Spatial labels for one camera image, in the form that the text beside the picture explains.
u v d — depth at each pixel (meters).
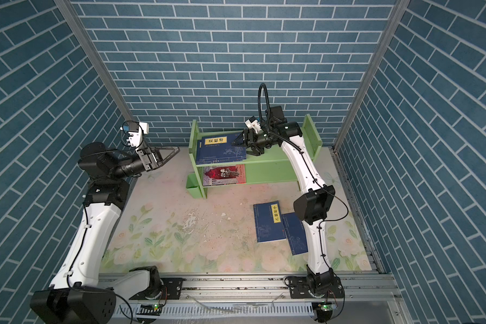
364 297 0.74
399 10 0.71
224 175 0.92
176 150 0.57
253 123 0.77
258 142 0.72
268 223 0.91
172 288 0.73
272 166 0.95
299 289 0.74
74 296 0.36
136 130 0.55
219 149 0.80
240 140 0.74
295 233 0.87
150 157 0.53
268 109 0.67
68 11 0.70
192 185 1.02
